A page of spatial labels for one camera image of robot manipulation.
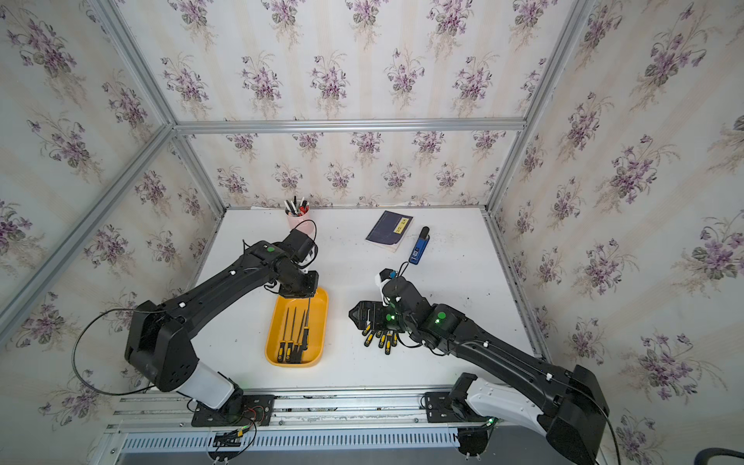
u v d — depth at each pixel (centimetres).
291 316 90
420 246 105
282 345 84
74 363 40
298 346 84
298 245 67
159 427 74
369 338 84
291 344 84
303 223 71
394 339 85
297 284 70
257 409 73
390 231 111
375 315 64
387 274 69
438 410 72
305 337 76
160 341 42
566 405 39
